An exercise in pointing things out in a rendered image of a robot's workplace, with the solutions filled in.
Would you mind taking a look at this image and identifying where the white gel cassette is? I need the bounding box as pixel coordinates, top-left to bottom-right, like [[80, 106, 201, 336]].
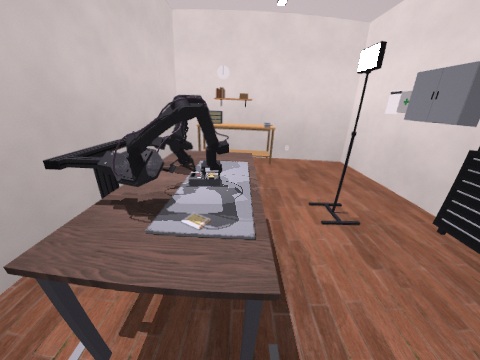
[[181, 212, 211, 230]]

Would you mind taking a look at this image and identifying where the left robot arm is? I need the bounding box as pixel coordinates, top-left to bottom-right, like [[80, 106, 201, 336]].
[[169, 121, 189, 173]]

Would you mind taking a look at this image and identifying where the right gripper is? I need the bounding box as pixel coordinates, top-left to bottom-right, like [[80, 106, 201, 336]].
[[201, 156, 222, 177]]

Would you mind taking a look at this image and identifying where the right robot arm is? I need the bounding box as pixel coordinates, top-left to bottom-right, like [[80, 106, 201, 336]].
[[120, 95, 229, 182]]

